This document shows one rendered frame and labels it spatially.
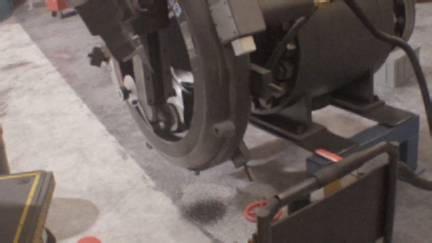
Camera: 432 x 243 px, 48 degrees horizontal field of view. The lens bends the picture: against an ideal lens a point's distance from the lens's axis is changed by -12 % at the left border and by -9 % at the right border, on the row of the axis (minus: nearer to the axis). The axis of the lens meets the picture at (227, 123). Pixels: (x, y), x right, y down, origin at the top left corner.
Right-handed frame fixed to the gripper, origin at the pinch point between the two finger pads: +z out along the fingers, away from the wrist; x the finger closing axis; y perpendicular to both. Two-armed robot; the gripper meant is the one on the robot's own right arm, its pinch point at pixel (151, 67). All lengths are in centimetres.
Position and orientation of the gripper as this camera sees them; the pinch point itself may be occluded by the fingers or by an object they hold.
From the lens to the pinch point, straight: 106.3
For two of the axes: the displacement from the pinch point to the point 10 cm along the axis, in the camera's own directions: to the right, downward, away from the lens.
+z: 4.4, 7.2, 5.4
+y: -8.4, 5.4, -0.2
